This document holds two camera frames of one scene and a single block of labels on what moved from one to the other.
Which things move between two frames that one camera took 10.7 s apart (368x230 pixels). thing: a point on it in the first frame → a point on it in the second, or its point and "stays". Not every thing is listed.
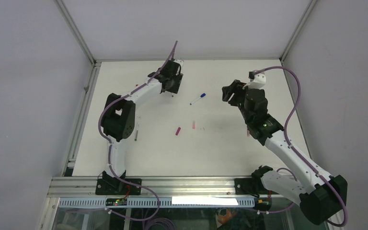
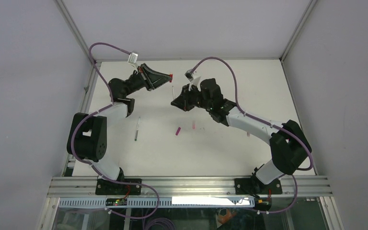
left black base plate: x=118 y=187 stays
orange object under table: x=225 y=219 stays
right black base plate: x=249 y=186 stays
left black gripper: x=175 y=89 → x=156 y=79
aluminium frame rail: x=86 y=186 stays
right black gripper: x=228 y=91 → x=182 y=101
